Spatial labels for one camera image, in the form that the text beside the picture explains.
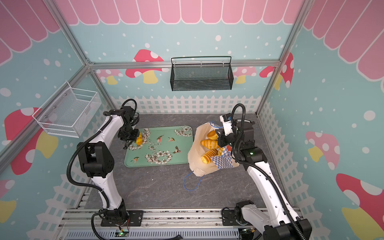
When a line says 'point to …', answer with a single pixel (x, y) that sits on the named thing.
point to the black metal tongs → (128, 143)
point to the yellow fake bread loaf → (206, 158)
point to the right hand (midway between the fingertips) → (216, 129)
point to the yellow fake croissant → (212, 135)
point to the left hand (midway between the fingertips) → (131, 142)
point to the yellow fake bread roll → (139, 141)
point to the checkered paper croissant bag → (223, 159)
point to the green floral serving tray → (162, 145)
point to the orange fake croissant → (210, 144)
